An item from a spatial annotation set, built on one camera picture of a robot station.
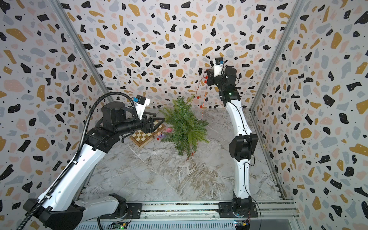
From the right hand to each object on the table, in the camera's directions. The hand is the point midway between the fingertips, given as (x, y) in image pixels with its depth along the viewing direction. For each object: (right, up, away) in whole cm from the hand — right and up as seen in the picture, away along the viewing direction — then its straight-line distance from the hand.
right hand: (207, 69), depth 81 cm
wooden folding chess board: (-45, -41, +19) cm, 64 cm away
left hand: (-22, -28, -17) cm, 39 cm away
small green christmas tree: (-11, -33, -8) cm, 36 cm away
